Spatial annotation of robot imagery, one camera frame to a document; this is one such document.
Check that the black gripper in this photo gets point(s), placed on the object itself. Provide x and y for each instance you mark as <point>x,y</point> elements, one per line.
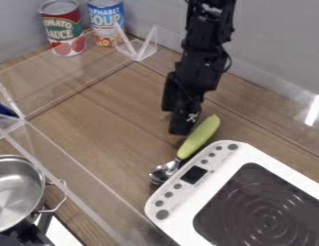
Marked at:
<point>196,76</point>

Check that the green handled metal spoon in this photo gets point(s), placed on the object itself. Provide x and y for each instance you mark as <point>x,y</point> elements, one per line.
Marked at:
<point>196,140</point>

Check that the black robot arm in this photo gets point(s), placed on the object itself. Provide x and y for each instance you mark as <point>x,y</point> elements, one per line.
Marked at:
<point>209,26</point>

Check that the white and black stove top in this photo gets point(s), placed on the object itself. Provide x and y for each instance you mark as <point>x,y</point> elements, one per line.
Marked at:
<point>236,197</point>

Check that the alphabet soup can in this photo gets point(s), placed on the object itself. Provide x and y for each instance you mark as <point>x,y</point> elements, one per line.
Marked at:
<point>105,13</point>

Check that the tomato sauce can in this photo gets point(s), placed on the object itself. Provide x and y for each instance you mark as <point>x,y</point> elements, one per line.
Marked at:
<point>61,15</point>

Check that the clear acrylic divider strip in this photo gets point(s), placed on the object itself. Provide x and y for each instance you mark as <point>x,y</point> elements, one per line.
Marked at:
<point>77,182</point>

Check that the blue object at left edge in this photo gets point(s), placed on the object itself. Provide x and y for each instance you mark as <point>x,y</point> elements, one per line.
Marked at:
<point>7,112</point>

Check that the stainless steel pot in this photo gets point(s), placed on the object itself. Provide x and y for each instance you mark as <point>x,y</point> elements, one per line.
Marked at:
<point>23,184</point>

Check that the clear acrylic corner bracket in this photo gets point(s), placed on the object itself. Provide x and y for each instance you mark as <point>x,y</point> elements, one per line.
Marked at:
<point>135,49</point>

